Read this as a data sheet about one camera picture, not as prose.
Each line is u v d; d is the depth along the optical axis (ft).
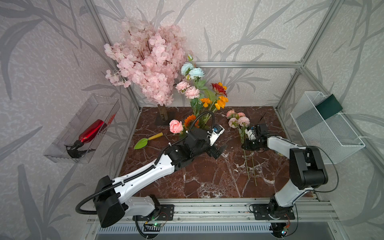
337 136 1.95
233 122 3.47
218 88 2.50
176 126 1.87
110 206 1.22
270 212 2.34
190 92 2.36
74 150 1.92
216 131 1.93
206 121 2.66
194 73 2.37
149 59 2.35
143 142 3.25
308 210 2.47
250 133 2.94
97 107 2.58
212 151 2.05
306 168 1.56
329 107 2.34
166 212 2.39
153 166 1.52
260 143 2.38
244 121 3.16
